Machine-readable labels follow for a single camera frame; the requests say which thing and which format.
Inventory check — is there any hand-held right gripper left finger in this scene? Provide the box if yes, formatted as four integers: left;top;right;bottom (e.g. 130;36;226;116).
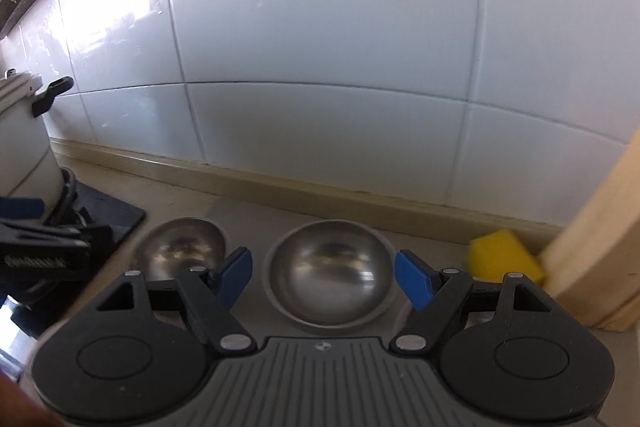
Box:
95;247;257;356

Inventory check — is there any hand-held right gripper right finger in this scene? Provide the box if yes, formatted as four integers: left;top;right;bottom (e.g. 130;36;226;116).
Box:
390;249;556;355

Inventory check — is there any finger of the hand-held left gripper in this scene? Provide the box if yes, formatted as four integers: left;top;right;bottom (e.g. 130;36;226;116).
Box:
0;198;46;222
0;219;112;254

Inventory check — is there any black gas stove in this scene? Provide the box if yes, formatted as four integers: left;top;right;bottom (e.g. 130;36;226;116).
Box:
0;167;147;338

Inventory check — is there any aluminium pressure cooker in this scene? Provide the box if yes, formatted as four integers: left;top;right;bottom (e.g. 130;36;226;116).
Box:
0;69;75;200

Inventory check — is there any yellow sponge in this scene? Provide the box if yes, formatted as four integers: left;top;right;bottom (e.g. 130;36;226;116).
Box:
467;229;546;284

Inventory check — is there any wooden knife block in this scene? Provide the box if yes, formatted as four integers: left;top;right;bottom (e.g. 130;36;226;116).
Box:
542;142;640;333

